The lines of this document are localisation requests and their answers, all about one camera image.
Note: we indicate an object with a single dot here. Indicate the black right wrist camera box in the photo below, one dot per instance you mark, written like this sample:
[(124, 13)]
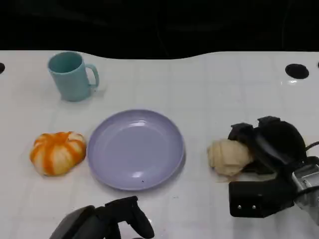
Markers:
[(259, 199)]

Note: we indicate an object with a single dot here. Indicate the lilac plate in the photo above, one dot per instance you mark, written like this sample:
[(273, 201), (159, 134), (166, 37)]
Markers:
[(135, 149)]

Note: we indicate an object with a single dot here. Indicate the orange and white bread roll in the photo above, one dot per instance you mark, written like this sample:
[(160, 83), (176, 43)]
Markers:
[(58, 154)]

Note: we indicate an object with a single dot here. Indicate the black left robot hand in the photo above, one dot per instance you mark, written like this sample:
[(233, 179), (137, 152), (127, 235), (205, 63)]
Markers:
[(104, 221)]

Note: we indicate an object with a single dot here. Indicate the pale green mug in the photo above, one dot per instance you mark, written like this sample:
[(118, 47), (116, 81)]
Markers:
[(71, 81)]

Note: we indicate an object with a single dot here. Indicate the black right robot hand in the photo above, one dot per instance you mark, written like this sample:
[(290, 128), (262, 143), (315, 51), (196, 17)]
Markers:
[(274, 147)]

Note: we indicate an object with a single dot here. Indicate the beige towel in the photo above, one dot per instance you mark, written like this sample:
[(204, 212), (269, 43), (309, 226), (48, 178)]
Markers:
[(229, 156)]

